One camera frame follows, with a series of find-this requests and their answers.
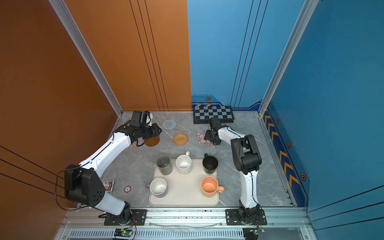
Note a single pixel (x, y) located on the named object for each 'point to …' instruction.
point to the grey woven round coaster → (169, 124)
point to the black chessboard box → (201, 114)
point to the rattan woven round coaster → (180, 139)
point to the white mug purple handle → (157, 186)
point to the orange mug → (209, 187)
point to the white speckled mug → (184, 163)
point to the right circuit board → (252, 233)
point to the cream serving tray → (184, 189)
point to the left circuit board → (124, 232)
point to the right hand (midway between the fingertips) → (208, 138)
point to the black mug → (210, 163)
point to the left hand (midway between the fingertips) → (161, 128)
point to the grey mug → (163, 163)
